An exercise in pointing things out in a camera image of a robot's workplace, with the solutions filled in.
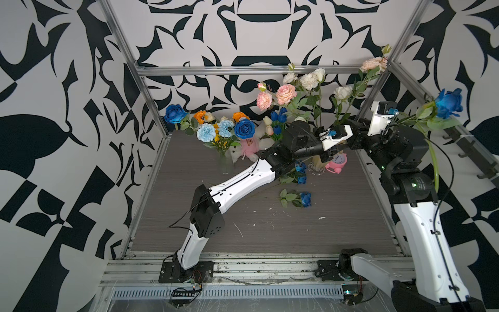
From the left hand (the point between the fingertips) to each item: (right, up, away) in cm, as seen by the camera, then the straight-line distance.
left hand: (349, 131), depth 60 cm
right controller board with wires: (+7, -56, +10) cm, 58 cm away
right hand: (+2, +5, 0) cm, 5 cm away
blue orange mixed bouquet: (-42, +1, +12) cm, 44 cm away
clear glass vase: (-43, -14, +44) cm, 64 cm away
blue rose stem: (-6, -28, +29) cm, 40 cm away
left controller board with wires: (-56, -60, +12) cm, 82 cm away
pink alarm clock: (+17, -11, +45) cm, 49 cm away
